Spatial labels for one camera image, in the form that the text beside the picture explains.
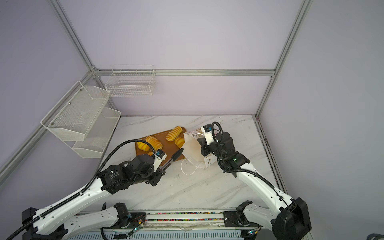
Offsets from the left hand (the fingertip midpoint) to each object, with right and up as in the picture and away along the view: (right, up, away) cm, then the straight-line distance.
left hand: (160, 172), depth 71 cm
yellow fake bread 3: (+6, +13, +29) cm, 32 cm away
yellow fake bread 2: (-10, +11, +28) cm, 31 cm away
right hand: (+18, +16, +4) cm, 24 cm away
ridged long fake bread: (+1, +18, +34) cm, 38 cm away
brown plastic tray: (-21, +5, +28) cm, 35 cm away
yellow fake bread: (-19, +9, +27) cm, 34 cm away
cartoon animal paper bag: (+14, +9, +15) cm, 23 cm away
